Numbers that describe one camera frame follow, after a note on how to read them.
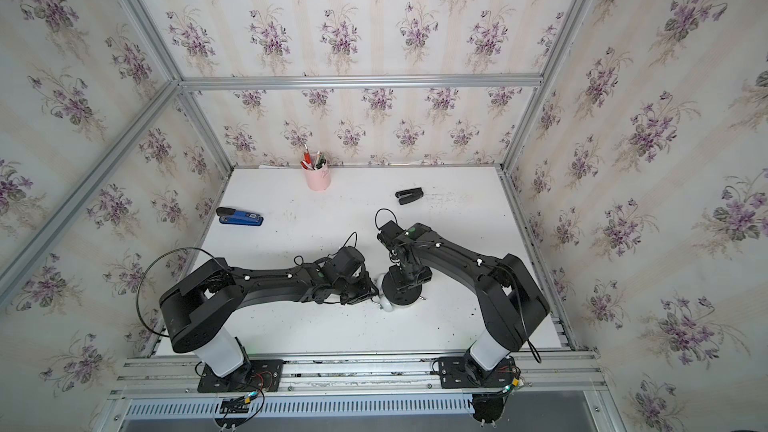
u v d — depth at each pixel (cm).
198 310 45
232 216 102
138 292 80
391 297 82
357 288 77
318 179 110
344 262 69
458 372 73
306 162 106
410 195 109
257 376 72
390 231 71
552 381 74
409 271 70
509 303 44
